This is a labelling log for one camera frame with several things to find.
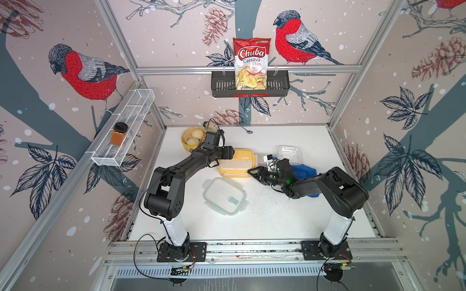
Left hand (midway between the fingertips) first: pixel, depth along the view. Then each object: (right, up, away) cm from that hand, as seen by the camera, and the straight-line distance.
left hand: (232, 147), depth 94 cm
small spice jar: (-15, +13, +22) cm, 30 cm away
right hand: (+9, -13, -5) cm, 17 cm away
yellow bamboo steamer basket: (-29, +8, +17) cm, 35 cm away
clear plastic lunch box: (+37, -4, +13) cm, 39 cm away
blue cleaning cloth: (+36, -12, -3) cm, 38 cm away
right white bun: (-20, +8, +9) cm, 24 cm away
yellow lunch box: (+6, -7, 0) cm, 9 cm away
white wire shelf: (-49, +19, -7) cm, 53 cm away
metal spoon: (+10, +10, +24) cm, 27 cm away
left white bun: (-24, +4, +12) cm, 27 cm away
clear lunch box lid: (-3, -25, -4) cm, 25 cm away
